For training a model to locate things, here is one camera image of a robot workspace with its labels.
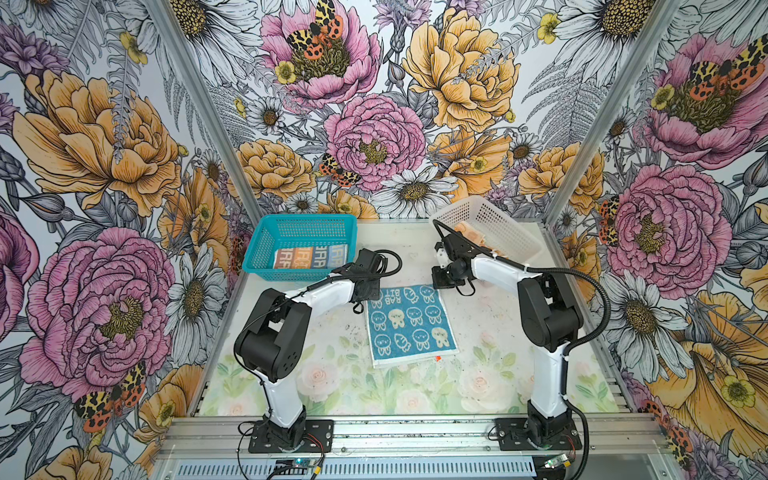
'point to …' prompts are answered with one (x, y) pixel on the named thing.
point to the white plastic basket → (501, 232)
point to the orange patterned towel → (475, 236)
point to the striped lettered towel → (320, 257)
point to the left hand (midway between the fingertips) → (365, 296)
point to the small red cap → (438, 358)
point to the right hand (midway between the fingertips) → (437, 289)
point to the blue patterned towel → (409, 325)
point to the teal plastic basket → (276, 230)
